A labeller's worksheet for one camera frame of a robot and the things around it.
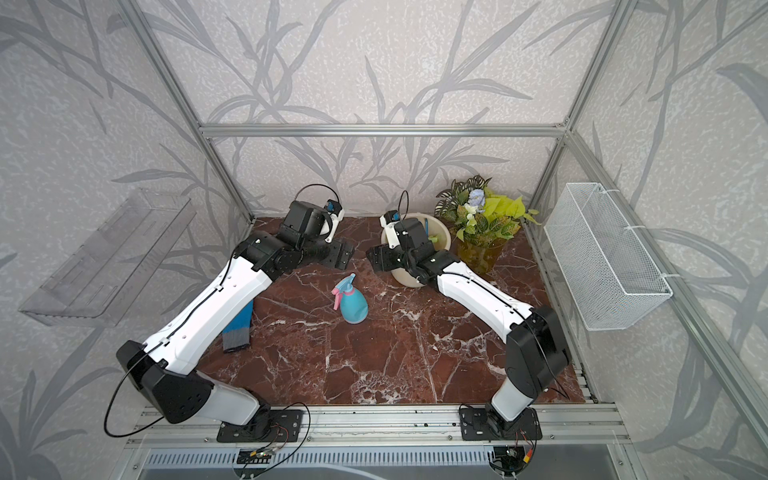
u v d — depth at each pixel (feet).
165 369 1.30
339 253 2.17
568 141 3.10
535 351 1.42
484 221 2.99
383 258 2.33
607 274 1.96
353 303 2.78
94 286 2.11
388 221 2.37
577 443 2.43
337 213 2.19
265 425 2.23
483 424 2.42
